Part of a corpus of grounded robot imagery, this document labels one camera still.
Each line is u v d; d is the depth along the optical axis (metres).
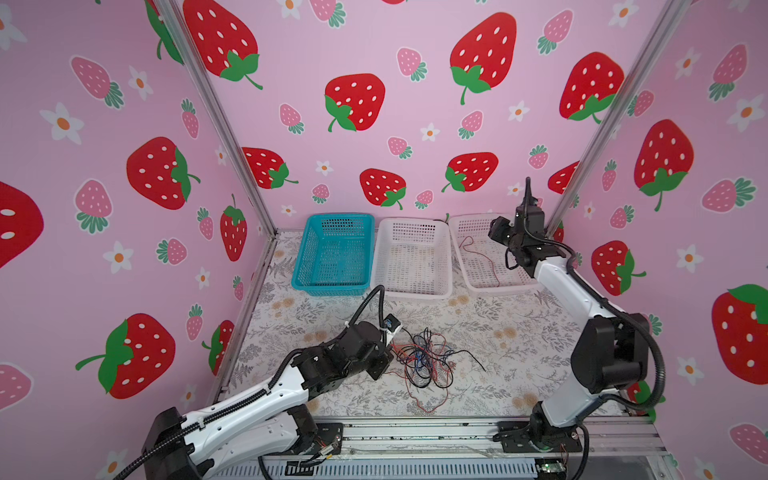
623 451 0.73
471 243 1.15
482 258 1.11
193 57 0.75
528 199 0.74
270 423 0.59
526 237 0.66
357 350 0.56
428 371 0.82
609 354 0.46
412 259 1.11
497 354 0.88
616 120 0.87
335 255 1.14
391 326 0.66
